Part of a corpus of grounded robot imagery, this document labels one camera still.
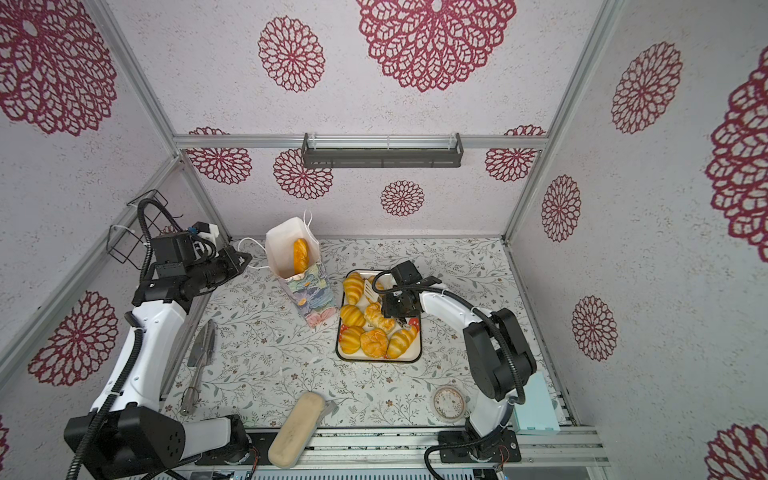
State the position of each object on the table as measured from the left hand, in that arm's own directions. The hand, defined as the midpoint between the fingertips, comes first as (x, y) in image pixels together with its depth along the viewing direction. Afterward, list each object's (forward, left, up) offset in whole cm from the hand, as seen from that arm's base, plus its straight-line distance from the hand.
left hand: (251, 261), depth 77 cm
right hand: (-1, -36, -20) cm, 41 cm away
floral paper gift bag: (-3, -13, -10) cm, 17 cm away
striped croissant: (+8, -24, -23) cm, 34 cm away
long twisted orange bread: (+11, -9, -11) cm, 18 cm away
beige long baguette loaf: (-35, -12, -24) cm, 44 cm away
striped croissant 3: (-11, -24, -23) cm, 35 cm away
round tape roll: (-28, -52, -28) cm, 65 cm away
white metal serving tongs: (-1, -31, -14) cm, 34 cm away
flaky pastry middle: (-2, -31, -24) cm, 39 cm away
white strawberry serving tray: (-9, -28, -24) cm, 38 cm away
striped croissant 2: (-3, -24, -23) cm, 33 cm away
